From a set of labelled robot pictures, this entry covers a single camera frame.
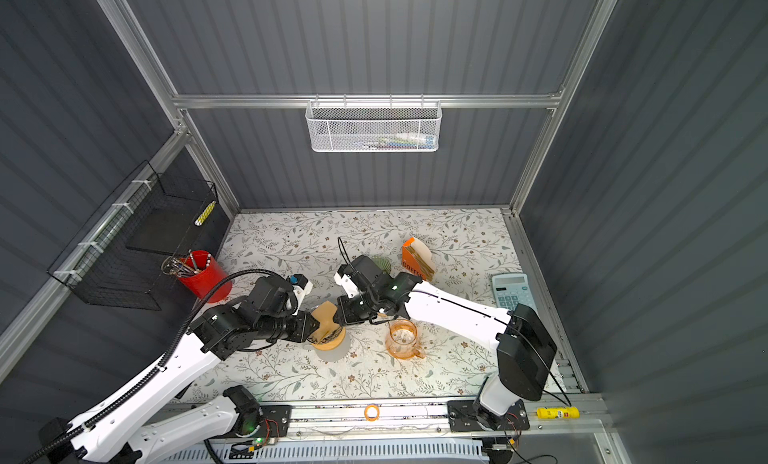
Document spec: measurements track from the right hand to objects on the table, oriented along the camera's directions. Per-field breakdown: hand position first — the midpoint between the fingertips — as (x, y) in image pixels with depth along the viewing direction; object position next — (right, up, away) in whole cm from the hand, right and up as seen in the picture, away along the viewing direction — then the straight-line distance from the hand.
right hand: (335, 323), depth 74 cm
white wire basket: (+7, +68, +50) cm, 85 cm away
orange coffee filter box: (+23, +14, +22) cm, 34 cm away
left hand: (-4, 0, -1) cm, 4 cm away
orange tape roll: (+9, -23, -1) cm, 25 cm away
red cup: (-40, +10, +12) cm, 43 cm away
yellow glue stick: (+56, -22, 0) cm, 60 cm away
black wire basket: (-50, +17, -2) cm, 53 cm away
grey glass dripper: (-2, -3, -1) cm, 4 cm away
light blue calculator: (+52, +5, +20) cm, 56 cm away
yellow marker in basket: (-38, +28, +8) cm, 48 cm away
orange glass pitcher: (+17, -9, +13) cm, 23 cm away
